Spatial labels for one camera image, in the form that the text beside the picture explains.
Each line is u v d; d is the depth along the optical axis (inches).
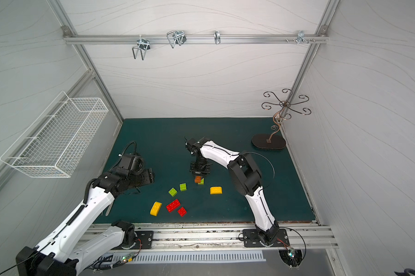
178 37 30.1
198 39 31.3
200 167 30.9
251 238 28.3
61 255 15.4
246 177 21.4
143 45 30.8
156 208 31.9
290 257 28.4
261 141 42.4
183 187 34.7
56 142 27.1
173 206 32.2
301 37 30.1
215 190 34.1
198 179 34.8
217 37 30.9
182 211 31.5
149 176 27.7
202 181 35.6
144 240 28.9
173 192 33.9
